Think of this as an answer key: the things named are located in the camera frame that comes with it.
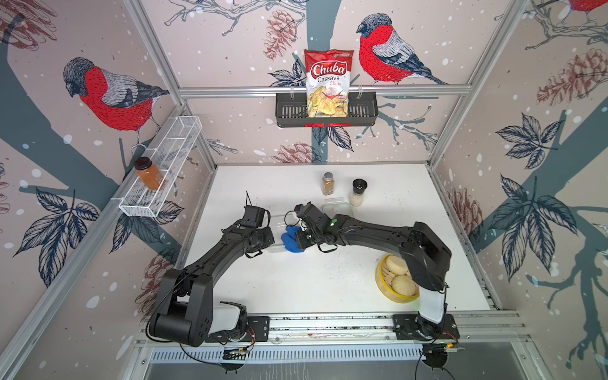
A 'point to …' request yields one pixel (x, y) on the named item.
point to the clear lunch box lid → (333, 206)
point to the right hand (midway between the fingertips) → (295, 240)
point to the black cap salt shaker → (359, 188)
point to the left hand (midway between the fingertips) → (273, 234)
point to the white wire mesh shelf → (176, 140)
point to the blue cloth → (289, 239)
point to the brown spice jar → (328, 184)
